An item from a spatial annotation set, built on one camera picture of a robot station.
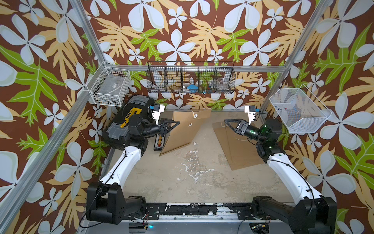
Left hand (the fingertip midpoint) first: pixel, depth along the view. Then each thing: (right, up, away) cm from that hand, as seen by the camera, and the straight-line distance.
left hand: (179, 122), depth 68 cm
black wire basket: (+7, +32, +31) cm, 45 cm away
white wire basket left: (-44, +22, +18) cm, 52 cm away
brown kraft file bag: (+6, -1, +6) cm, 9 cm away
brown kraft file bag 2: (+40, -19, +27) cm, 52 cm away
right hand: (+22, 0, 0) cm, 22 cm away
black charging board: (-15, -13, +31) cm, 37 cm away
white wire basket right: (+69, +6, +14) cm, 71 cm away
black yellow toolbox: (-38, -7, +16) cm, 41 cm away
